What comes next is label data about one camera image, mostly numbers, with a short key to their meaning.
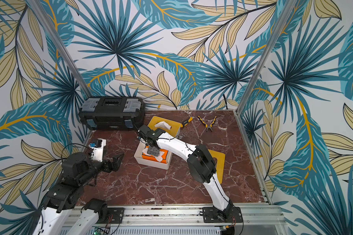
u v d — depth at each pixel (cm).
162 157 85
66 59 86
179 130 106
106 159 59
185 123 110
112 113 95
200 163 52
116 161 60
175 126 101
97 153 58
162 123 93
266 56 86
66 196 44
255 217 75
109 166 59
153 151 81
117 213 73
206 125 110
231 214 65
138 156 85
